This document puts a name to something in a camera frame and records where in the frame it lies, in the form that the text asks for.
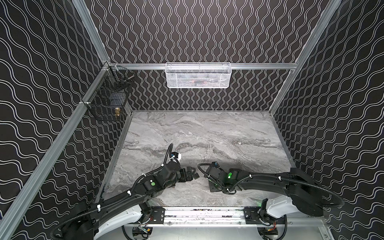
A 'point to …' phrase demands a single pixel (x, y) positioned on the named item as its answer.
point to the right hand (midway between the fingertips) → (212, 186)
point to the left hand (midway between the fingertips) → (194, 172)
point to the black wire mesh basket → (108, 95)
